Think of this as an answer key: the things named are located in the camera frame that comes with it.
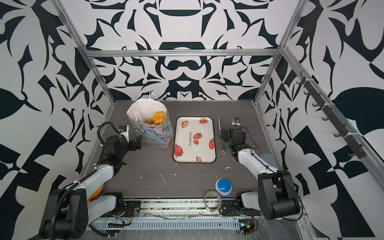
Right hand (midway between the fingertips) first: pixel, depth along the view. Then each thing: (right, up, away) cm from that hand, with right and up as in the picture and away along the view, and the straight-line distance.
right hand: (233, 129), depth 89 cm
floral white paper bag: (-54, +12, +1) cm, 55 cm away
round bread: (-43, +7, -4) cm, 44 cm away
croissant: (-50, +5, +6) cm, 51 cm away
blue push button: (-7, -29, -10) cm, 31 cm away
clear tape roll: (-13, -37, -17) cm, 43 cm away
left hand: (-58, -2, -2) cm, 58 cm away
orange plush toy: (-57, -19, -37) cm, 71 cm away
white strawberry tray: (-23, -8, +10) cm, 26 cm away
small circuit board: (+2, -44, -18) cm, 47 cm away
